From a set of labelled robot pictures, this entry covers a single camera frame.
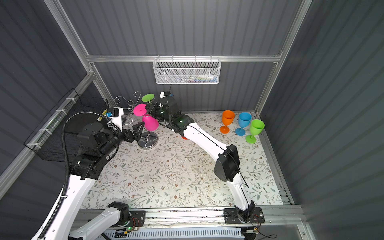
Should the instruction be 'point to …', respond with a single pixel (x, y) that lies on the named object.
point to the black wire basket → (47, 140)
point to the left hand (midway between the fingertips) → (133, 120)
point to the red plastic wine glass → (184, 138)
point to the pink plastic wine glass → (151, 124)
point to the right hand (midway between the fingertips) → (144, 108)
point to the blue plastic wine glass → (244, 120)
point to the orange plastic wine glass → (228, 117)
